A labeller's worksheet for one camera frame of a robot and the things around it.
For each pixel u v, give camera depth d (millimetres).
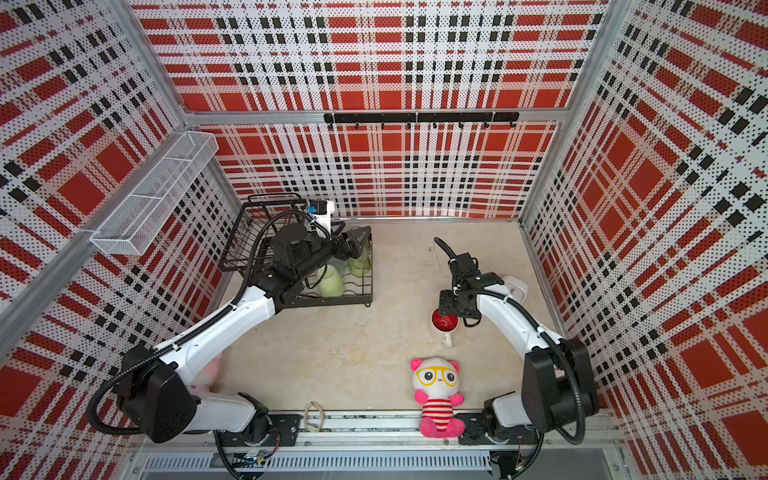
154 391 405
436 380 748
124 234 677
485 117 884
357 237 690
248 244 1150
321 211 628
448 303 776
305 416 762
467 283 618
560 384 418
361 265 1045
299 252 575
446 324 908
